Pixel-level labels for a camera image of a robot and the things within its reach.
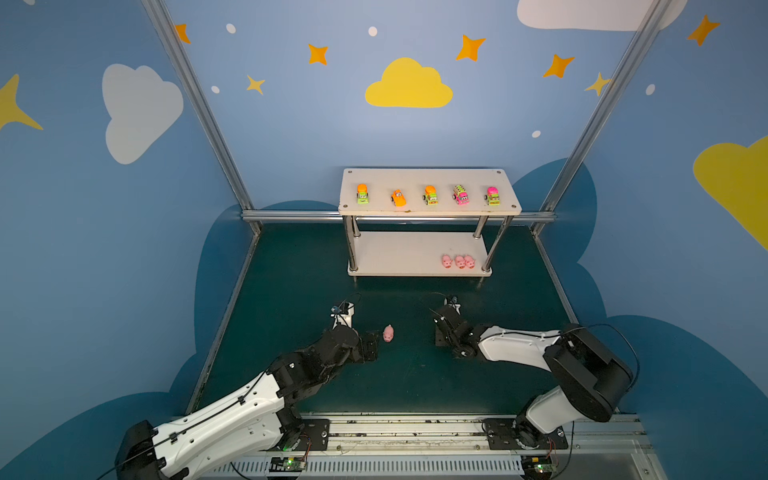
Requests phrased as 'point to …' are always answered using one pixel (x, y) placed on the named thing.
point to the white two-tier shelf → (419, 253)
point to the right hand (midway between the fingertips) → (444, 326)
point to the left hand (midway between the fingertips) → (371, 336)
